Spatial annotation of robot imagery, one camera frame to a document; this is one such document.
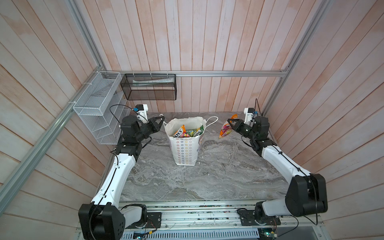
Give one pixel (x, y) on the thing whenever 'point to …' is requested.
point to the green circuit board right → (266, 233)
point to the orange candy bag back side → (226, 128)
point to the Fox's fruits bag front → (181, 133)
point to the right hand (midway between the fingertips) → (227, 118)
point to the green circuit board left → (140, 235)
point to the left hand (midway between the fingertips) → (165, 119)
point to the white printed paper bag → (185, 150)
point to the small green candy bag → (195, 132)
